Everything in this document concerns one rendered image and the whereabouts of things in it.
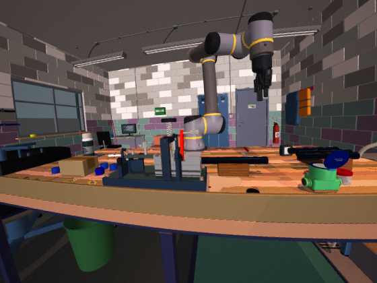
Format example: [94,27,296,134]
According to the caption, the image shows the orange wall box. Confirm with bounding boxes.
[298,88,312,117]

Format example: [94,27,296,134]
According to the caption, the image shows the grey door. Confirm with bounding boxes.
[235,87,269,148]

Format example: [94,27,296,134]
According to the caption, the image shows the window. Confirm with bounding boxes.
[11,75,86,138]

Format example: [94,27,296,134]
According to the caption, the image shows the green bucket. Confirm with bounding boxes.
[63,217,116,273]

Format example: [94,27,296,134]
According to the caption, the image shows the cardboard box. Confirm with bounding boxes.
[58,156,99,177]

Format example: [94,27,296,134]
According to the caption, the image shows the blue guillotine body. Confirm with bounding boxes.
[102,133,207,192]

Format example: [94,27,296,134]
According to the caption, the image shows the black pipe stub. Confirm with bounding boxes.
[201,156,269,165]

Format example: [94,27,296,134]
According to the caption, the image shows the white tub with red lid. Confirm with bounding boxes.
[336,168,353,186]

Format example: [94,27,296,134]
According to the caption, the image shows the white curved pipe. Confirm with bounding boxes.
[357,144,377,162]

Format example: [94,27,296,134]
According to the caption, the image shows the black office chair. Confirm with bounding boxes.
[96,131,122,150]

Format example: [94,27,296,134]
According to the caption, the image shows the grey desk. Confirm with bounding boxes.
[111,134,146,149]

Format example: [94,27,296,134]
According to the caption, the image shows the green pipe fitting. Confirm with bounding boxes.
[301,163,343,193]

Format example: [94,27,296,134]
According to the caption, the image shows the white jar with dark label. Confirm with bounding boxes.
[81,132,96,156]

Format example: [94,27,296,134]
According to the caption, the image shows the black pipe bundle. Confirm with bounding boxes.
[287,146,360,162]

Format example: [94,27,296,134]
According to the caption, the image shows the blue wall cabinet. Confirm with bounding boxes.
[285,90,302,125]

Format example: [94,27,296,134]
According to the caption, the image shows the blue locker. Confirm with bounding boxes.
[197,93,230,148]

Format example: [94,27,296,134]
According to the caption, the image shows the ceiling light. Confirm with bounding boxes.
[141,37,206,56]
[71,51,128,69]
[272,24,322,39]

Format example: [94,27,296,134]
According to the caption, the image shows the blue round lid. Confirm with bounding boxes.
[323,150,349,170]

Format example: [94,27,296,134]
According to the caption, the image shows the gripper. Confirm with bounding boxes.
[251,54,273,102]

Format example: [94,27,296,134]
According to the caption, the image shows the brown wooden block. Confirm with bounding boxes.
[217,163,250,178]

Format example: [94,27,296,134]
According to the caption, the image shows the blue shelf unit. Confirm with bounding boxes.
[0,108,37,160]

